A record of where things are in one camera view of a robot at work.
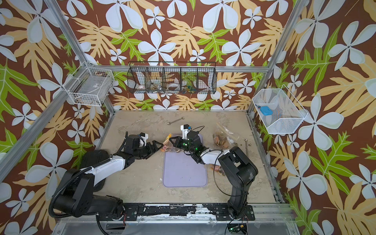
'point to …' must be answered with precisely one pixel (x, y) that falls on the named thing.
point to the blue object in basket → (266, 110)
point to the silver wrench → (169, 123)
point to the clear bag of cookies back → (224, 138)
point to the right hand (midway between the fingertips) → (168, 138)
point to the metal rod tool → (246, 140)
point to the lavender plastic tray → (180, 170)
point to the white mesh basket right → (288, 113)
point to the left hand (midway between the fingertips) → (160, 145)
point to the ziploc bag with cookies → (168, 147)
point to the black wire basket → (172, 77)
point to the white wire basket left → (90, 87)
